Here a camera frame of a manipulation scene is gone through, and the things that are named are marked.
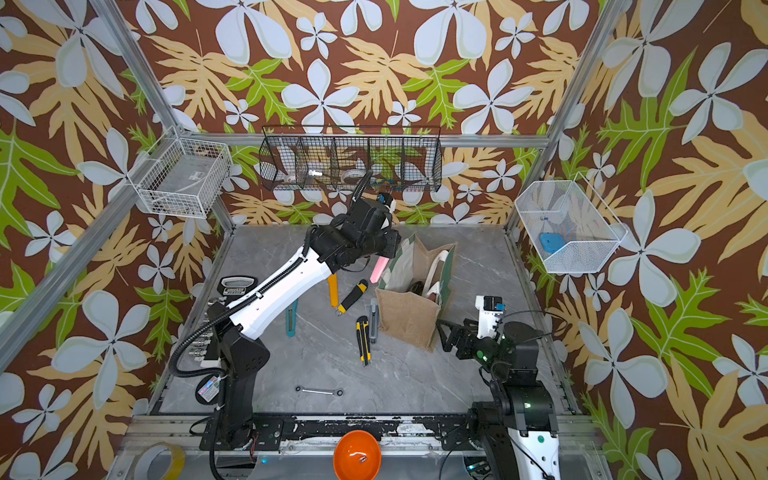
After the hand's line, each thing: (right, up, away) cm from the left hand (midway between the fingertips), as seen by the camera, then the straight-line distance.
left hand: (398, 233), depth 76 cm
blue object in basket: (+42, -2, +4) cm, 43 cm away
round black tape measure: (-52, -42, +4) cm, 67 cm away
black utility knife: (+8, -17, +24) cm, 30 cm away
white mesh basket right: (+48, +2, +6) cm, 49 cm away
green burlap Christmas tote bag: (+3, -24, +10) cm, 26 cm away
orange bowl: (-10, -54, -6) cm, 55 cm away
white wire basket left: (-63, +17, +10) cm, 66 cm away
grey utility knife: (-7, -26, +17) cm, 32 cm away
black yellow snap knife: (-14, -20, +23) cm, 34 cm away
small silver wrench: (-16, -43, +4) cm, 46 cm away
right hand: (+12, -22, -6) cm, 25 cm away
